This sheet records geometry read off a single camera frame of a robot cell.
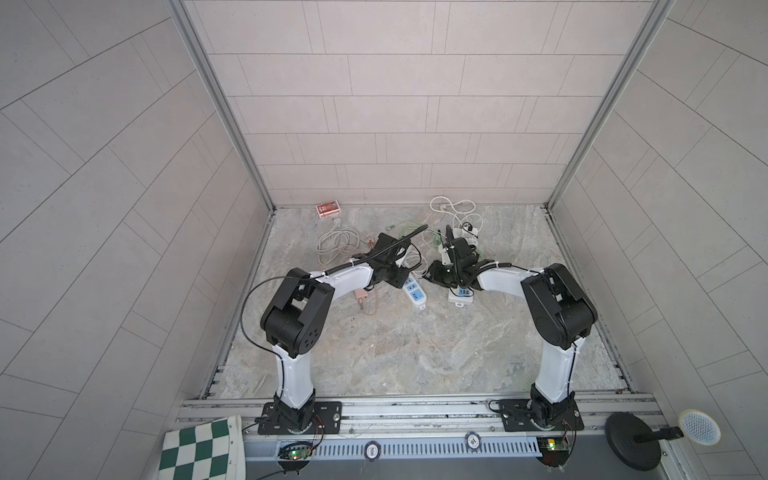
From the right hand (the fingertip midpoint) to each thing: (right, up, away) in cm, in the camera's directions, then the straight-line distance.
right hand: (423, 275), depth 96 cm
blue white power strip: (-3, -5, -5) cm, 7 cm away
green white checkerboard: (-50, -34, -30) cm, 67 cm away
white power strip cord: (+17, +23, +20) cm, 35 cm away
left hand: (-5, +3, -1) cm, 5 cm away
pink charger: (-20, -5, -5) cm, 21 cm away
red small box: (-35, +23, +18) cm, 46 cm away
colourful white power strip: (+10, -4, -11) cm, 15 cm away
